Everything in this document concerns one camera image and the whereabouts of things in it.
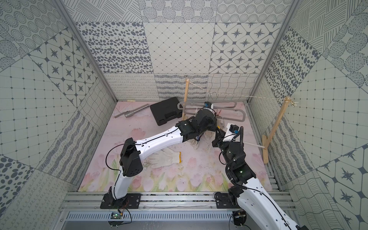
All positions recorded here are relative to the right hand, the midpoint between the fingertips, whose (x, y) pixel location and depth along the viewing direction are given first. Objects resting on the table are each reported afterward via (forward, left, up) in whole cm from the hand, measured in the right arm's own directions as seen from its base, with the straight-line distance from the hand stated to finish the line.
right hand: (216, 129), depth 75 cm
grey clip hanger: (+11, +14, +6) cm, 19 cm away
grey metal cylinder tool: (+27, +62, -19) cm, 70 cm away
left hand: (+2, -4, +3) cm, 5 cm away
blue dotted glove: (-6, +29, -22) cm, 37 cm away
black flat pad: (+31, +34, -20) cm, 50 cm away
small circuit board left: (-36, +51, -25) cm, 68 cm away
